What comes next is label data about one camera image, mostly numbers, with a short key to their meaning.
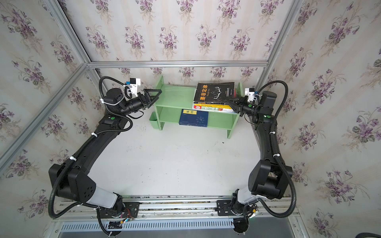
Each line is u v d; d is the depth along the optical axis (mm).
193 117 951
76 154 440
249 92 712
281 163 418
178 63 1022
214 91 784
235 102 690
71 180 402
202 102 763
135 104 627
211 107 782
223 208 759
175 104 860
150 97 604
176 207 749
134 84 639
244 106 662
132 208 732
